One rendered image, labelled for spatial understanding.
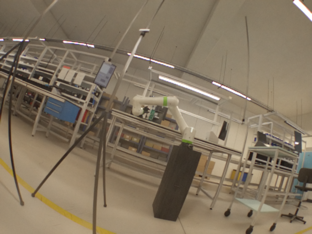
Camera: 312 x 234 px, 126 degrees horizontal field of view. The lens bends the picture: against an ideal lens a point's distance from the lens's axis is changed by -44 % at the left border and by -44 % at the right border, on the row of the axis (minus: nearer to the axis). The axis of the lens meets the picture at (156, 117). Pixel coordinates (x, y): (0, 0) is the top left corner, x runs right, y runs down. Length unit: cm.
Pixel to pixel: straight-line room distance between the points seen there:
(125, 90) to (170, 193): 568
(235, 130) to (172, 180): 633
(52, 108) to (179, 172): 232
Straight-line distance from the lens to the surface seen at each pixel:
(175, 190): 147
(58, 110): 267
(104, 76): 295
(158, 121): 207
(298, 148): 442
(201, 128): 660
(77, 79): 342
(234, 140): 744
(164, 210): 155
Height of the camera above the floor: 75
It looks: 10 degrees up
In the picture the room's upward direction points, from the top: 19 degrees clockwise
